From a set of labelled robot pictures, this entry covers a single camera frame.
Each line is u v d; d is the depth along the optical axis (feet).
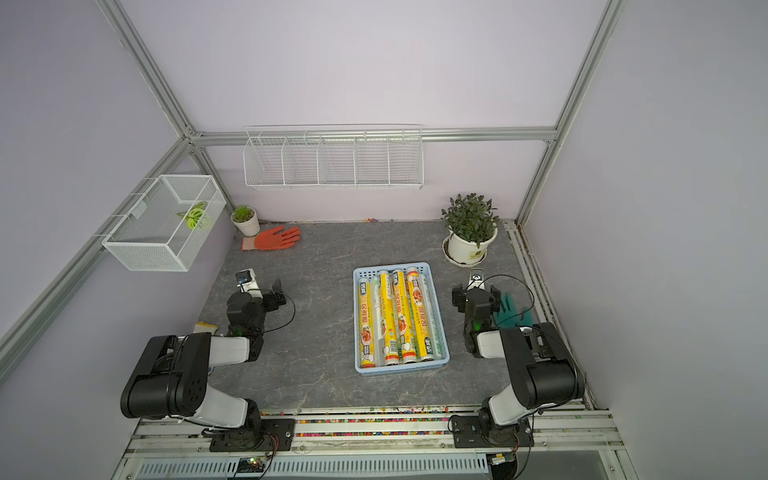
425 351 2.61
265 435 2.38
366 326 2.91
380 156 3.31
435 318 2.91
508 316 3.05
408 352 2.63
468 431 2.43
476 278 2.60
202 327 3.01
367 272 3.20
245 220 3.67
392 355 2.59
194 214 2.69
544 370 1.49
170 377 1.51
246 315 2.29
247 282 2.58
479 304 2.32
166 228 2.76
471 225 3.15
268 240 3.81
